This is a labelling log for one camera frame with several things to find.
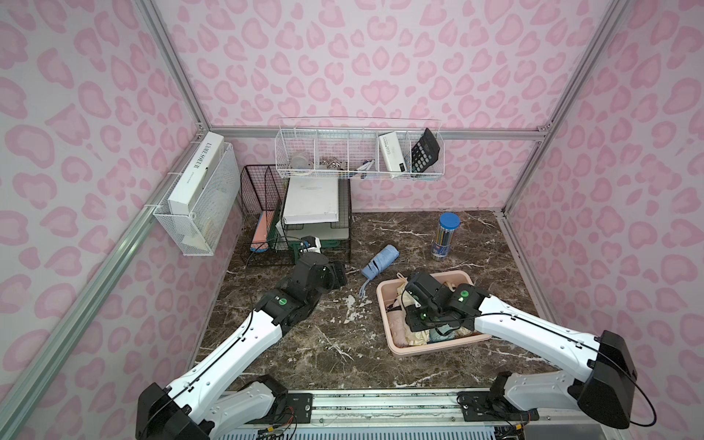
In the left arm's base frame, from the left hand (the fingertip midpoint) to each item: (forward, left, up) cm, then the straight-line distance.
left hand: (336, 262), depth 77 cm
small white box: (+36, -18, +11) cm, 42 cm away
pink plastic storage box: (+1, -36, -10) cm, 38 cm away
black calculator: (+37, -29, +11) cm, 48 cm away
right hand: (-12, -20, -11) cm, 26 cm away
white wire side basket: (+4, +36, +8) cm, 37 cm away
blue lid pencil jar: (+17, -36, -3) cm, 40 cm away
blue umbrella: (+15, -16, -19) cm, 30 cm away
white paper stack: (+24, +9, +1) cm, 26 cm away
